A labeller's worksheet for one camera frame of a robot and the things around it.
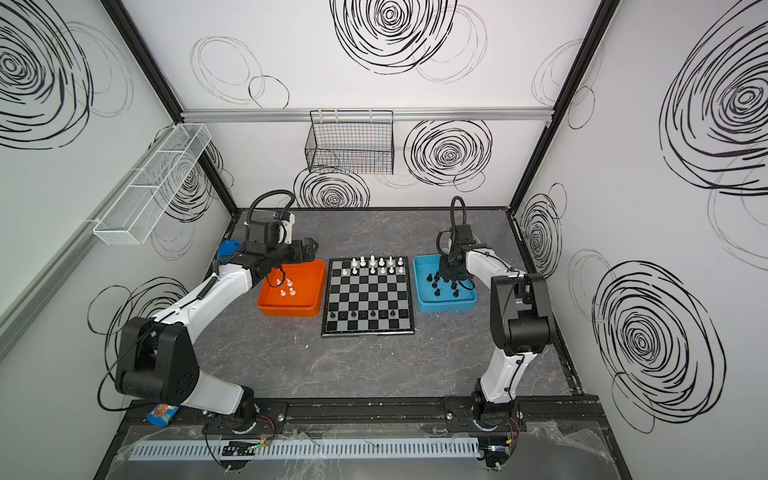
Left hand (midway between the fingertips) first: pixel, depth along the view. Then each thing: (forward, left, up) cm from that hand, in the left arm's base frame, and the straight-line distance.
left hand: (307, 243), depth 88 cm
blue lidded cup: (+3, +29, -7) cm, 30 cm away
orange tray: (-8, +5, -14) cm, 17 cm away
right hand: (0, -43, -13) cm, 45 cm away
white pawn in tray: (-9, +9, -16) cm, 20 cm away
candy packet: (-43, +31, -15) cm, 55 cm away
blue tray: (-6, -39, -17) cm, 43 cm away
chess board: (-9, -18, -15) cm, 25 cm away
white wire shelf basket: (-5, +38, +17) cm, 42 cm away
